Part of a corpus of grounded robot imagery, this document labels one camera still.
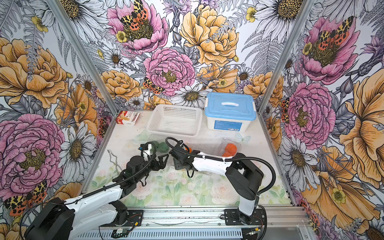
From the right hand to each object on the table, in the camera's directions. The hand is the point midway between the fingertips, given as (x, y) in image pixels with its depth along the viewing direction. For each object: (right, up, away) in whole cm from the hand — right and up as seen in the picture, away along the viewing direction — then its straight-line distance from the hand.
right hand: (182, 164), depth 88 cm
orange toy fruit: (+30, +7, +8) cm, 31 cm away
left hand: (-11, +4, -3) cm, 12 cm away
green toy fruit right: (-12, +10, +1) cm, 15 cm away
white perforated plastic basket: (-3, +27, +27) cm, 38 cm away
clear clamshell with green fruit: (-17, +13, +7) cm, 23 cm away
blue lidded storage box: (+30, +32, +11) cm, 45 cm away
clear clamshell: (+17, +8, +15) cm, 24 cm away
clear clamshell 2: (+25, +12, +11) cm, 31 cm away
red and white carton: (-43, +28, +24) cm, 57 cm away
